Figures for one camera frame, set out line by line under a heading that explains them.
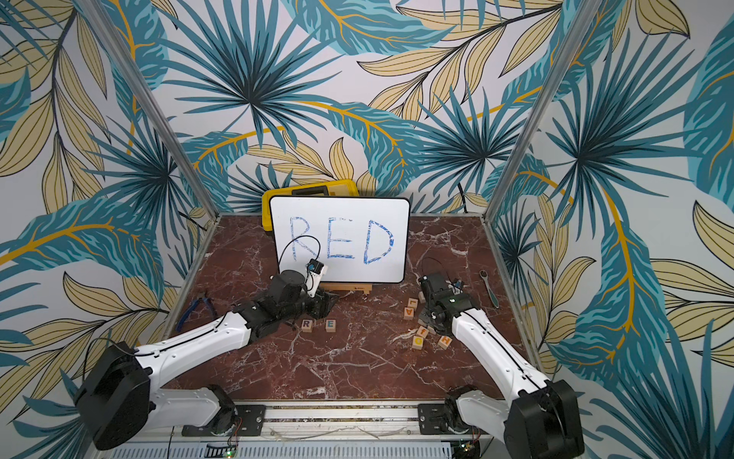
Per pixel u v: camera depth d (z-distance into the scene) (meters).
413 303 0.93
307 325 0.87
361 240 0.88
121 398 0.40
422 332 0.87
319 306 0.72
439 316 0.58
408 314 0.90
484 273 1.01
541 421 0.39
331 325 0.88
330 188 1.04
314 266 0.71
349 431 0.73
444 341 0.85
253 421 0.73
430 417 0.73
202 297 0.95
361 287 0.93
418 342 0.85
